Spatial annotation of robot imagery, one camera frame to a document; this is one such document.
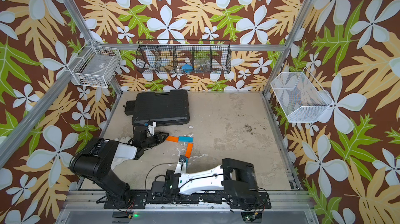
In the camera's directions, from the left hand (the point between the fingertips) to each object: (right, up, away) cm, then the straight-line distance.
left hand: (168, 132), depth 94 cm
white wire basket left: (-38, +38, -8) cm, 54 cm away
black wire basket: (+9, +48, +5) cm, 50 cm away
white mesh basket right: (+73, +21, -12) cm, 77 cm away
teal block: (+11, -4, +1) cm, 12 cm away
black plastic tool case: (-7, +14, +17) cm, 23 cm away
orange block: (+2, -4, 0) cm, 5 cm away
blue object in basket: (+11, +40, 0) cm, 41 cm away
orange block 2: (+13, -10, -3) cm, 16 cm away
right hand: (+6, -20, -15) cm, 26 cm away
